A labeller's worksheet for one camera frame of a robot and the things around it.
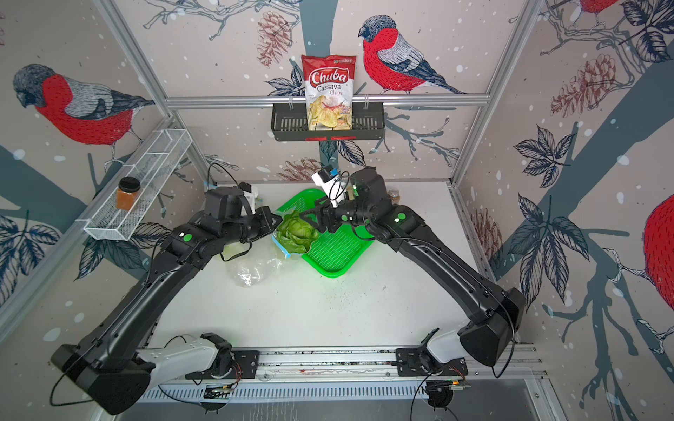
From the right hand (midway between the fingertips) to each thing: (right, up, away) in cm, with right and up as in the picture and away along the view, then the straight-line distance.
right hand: (308, 208), depth 65 cm
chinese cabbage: (-5, -8, +9) cm, 13 cm away
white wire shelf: (-54, +14, +20) cm, 60 cm away
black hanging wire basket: (-11, +31, +29) cm, 44 cm away
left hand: (-6, -2, +4) cm, 8 cm away
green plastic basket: (+6, -16, +20) cm, 26 cm away
